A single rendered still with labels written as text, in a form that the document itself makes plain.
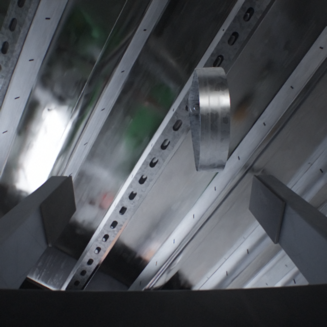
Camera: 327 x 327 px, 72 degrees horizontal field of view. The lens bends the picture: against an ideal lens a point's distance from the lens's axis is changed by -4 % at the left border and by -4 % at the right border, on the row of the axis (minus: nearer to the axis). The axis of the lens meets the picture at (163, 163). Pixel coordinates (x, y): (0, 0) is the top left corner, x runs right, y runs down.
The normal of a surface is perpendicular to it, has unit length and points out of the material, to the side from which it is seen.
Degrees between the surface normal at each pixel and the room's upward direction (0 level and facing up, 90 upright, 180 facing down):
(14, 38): 180
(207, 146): 167
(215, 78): 129
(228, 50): 180
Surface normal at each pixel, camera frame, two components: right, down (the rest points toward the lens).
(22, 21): -0.05, 0.33
